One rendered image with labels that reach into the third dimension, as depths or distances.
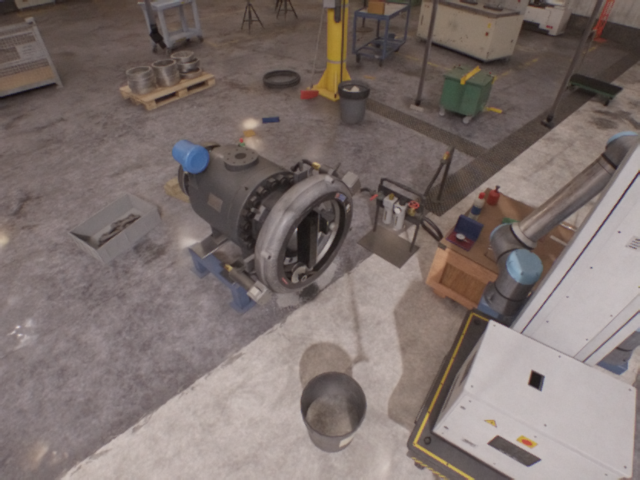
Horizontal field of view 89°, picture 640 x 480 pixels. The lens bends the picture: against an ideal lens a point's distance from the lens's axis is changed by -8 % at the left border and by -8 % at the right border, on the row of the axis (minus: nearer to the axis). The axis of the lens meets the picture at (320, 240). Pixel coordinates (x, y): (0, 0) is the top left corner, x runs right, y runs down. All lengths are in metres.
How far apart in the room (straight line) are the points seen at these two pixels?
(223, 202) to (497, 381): 1.64
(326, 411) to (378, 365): 0.47
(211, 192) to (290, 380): 1.23
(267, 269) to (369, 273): 1.05
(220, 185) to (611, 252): 1.87
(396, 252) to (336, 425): 1.45
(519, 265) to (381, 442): 1.17
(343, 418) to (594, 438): 1.10
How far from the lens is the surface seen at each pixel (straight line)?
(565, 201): 1.71
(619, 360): 1.92
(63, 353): 2.83
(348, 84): 4.79
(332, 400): 2.04
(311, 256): 2.04
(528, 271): 1.66
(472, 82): 4.80
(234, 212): 2.07
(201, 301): 2.64
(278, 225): 1.75
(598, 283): 1.49
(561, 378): 1.58
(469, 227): 2.45
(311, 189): 1.82
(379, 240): 2.93
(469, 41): 7.67
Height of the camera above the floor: 2.05
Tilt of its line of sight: 45 degrees down
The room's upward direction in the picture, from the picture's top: straight up
